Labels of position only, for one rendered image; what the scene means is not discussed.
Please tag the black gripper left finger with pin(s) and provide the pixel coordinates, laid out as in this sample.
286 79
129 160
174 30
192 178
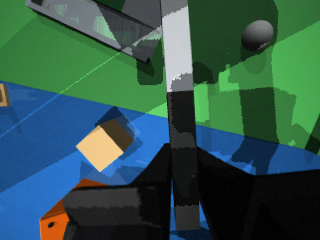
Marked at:
145 200

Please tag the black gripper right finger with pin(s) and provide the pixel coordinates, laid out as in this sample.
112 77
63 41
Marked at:
230 197

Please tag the green flat mat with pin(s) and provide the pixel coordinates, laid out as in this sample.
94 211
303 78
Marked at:
271 94

